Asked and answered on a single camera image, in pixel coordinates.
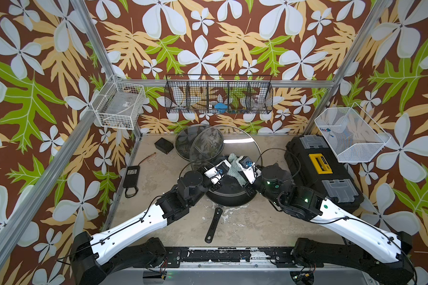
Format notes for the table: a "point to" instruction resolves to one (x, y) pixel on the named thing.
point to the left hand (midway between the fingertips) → (220, 160)
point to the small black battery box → (163, 145)
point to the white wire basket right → (352, 135)
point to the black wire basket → (219, 94)
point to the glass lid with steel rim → (216, 142)
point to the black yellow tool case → (314, 163)
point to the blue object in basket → (221, 107)
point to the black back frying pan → (175, 140)
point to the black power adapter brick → (131, 177)
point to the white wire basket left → (119, 104)
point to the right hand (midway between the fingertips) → (238, 169)
